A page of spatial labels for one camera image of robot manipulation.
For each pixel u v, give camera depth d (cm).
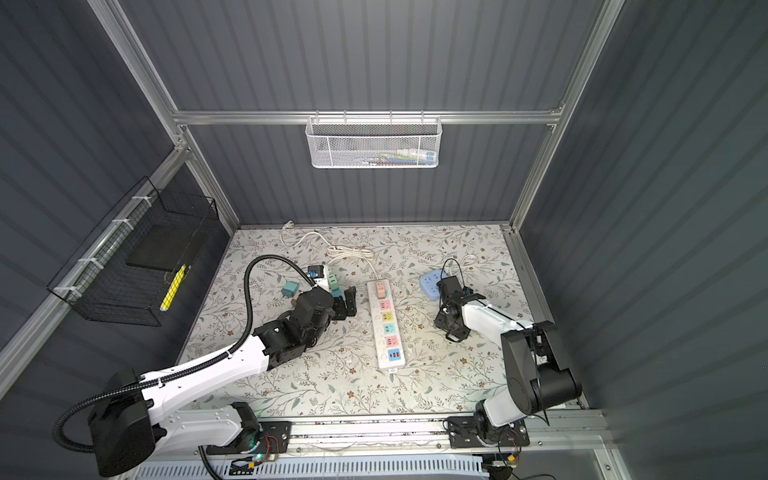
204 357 49
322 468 77
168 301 67
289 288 101
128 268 72
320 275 68
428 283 101
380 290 94
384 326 91
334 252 108
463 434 73
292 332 59
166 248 77
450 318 67
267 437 72
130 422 39
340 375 84
